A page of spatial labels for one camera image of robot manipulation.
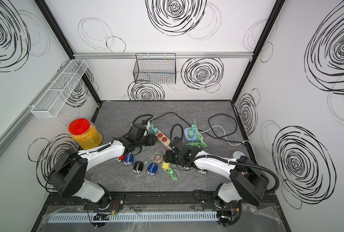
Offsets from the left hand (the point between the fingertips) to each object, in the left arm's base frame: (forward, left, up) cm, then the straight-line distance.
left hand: (154, 138), depth 89 cm
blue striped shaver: (-17, 0, -6) cm, 18 cm away
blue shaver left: (-12, +15, -5) cm, 20 cm away
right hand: (-13, -8, -2) cm, 15 cm away
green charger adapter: (+9, -25, -2) cm, 27 cm away
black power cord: (+11, -37, -7) cm, 39 cm away
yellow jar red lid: (-3, +39, +8) cm, 39 cm away
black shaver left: (-16, +9, -5) cm, 19 cm away
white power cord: (+7, -48, -7) cm, 49 cm away
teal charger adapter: (+7, +1, -1) cm, 7 cm away
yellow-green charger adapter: (-15, -7, -5) cm, 18 cm away
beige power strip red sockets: (+3, -5, -5) cm, 7 cm away
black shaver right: (-18, -28, -5) cm, 34 cm away
